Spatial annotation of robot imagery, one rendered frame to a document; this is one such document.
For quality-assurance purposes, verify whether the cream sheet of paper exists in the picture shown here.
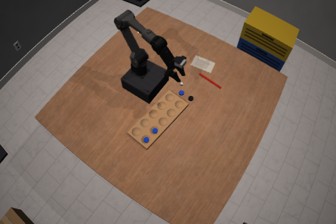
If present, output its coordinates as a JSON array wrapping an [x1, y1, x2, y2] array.
[[191, 55, 215, 73]]

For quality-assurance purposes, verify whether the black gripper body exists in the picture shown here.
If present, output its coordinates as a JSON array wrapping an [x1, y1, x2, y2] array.
[[164, 56, 177, 77]]

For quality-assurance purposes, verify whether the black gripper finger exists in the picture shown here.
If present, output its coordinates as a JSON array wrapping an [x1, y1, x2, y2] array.
[[169, 71, 181, 83], [176, 67, 185, 76]]

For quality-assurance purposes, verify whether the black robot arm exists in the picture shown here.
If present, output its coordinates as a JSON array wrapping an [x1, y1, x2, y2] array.
[[114, 10, 186, 79]]

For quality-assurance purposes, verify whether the tan tray with round pockets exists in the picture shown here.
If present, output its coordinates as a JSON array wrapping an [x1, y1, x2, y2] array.
[[127, 90, 189, 150]]

